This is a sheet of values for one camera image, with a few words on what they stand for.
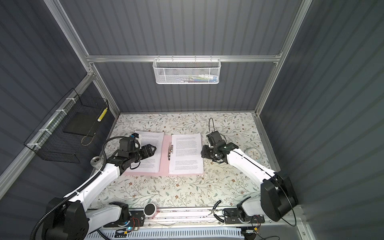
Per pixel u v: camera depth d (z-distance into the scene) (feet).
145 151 2.47
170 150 3.22
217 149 2.11
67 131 2.41
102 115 2.68
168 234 2.53
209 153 2.37
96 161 2.59
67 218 1.44
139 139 2.58
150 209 2.37
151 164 3.00
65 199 1.35
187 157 3.16
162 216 2.48
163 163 3.04
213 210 2.51
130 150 2.20
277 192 1.38
